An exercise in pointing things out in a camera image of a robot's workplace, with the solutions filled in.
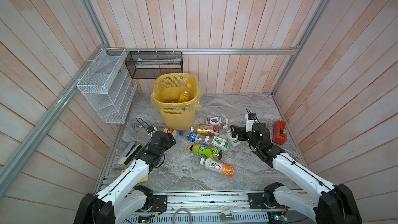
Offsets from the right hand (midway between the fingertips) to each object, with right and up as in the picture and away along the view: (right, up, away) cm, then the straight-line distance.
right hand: (238, 125), depth 84 cm
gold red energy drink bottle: (-14, -4, +9) cm, 17 cm away
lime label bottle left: (-9, -11, +6) cm, 16 cm away
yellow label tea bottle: (-30, +17, +11) cm, 36 cm away
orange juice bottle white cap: (-14, -21, -4) cm, 25 cm away
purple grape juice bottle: (-10, +1, +17) cm, 19 cm away
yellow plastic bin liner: (-42, +23, +14) cm, 49 cm away
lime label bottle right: (-1, -10, +6) cm, 12 cm away
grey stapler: (-9, -39, -15) cm, 43 cm away
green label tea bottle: (-18, -14, -1) cm, 23 cm away
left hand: (-40, -9, +1) cm, 41 cm away
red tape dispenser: (+27, -6, +7) cm, 29 cm away
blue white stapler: (-61, -14, +5) cm, 63 cm away
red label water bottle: (-36, -6, +8) cm, 38 cm away
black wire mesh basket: (-55, +39, +19) cm, 70 cm away
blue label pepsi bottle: (-21, -9, +9) cm, 25 cm away
